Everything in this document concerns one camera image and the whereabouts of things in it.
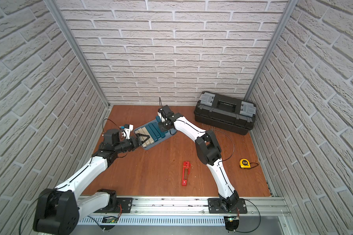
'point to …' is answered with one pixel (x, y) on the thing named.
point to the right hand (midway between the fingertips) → (165, 125)
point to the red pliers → (184, 181)
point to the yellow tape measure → (244, 163)
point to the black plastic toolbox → (228, 113)
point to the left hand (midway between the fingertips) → (147, 137)
